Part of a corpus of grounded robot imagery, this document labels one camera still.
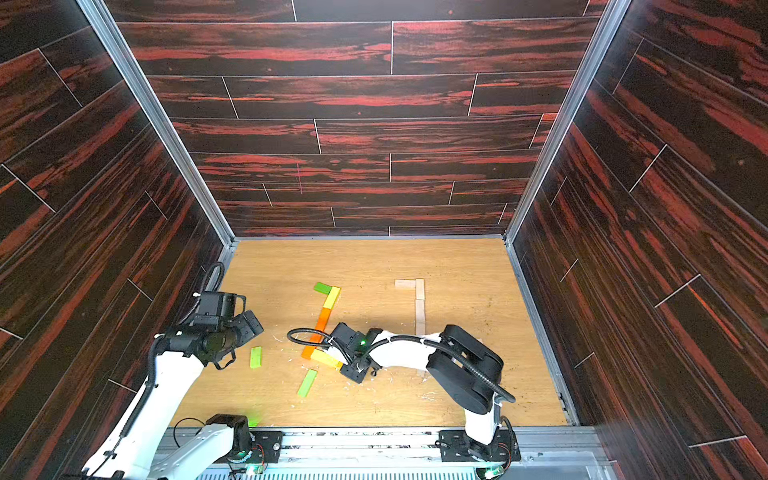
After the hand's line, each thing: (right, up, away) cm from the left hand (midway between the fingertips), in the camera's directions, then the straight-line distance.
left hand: (248, 330), depth 80 cm
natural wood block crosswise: (+45, +11, +26) cm, 53 cm away
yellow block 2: (+17, -10, +9) cm, 22 cm away
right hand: (+29, -11, +10) cm, 33 cm away
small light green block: (-2, -10, +9) cm, 13 cm away
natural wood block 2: (+49, +2, +19) cm, 53 cm away
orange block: (+17, 0, +18) cm, 24 cm away
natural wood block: (+50, +10, +25) cm, 56 cm away
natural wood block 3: (+48, -3, +14) cm, 50 cm away
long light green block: (+15, -16, +5) cm, 22 cm away
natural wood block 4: (+48, -13, +5) cm, 50 cm away
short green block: (+15, +10, +25) cm, 31 cm away
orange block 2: (+13, -9, +10) cm, 19 cm away
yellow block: (+19, +7, +22) cm, 30 cm away
